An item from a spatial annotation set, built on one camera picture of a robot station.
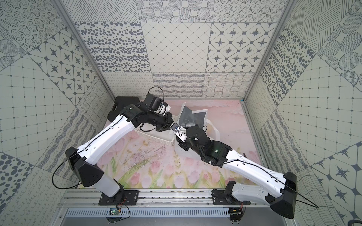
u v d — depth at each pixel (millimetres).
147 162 864
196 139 477
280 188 390
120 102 1106
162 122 623
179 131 548
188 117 882
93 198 748
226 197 651
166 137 927
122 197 699
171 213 701
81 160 411
